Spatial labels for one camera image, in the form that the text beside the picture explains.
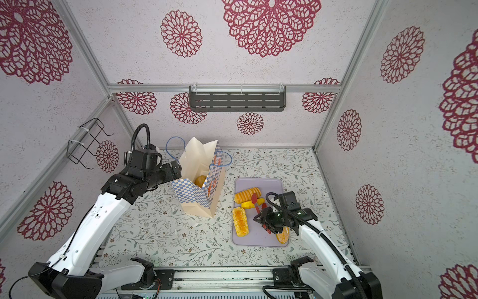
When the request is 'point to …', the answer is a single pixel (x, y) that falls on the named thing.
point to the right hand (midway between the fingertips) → (257, 219)
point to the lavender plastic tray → (257, 236)
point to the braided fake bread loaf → (246, 195)
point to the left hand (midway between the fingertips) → (171, 173)
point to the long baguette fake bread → (200, 180)
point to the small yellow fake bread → (249, 205)
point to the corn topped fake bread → (240, 222)
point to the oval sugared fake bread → (284, 237)
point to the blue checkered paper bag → (201, 189)
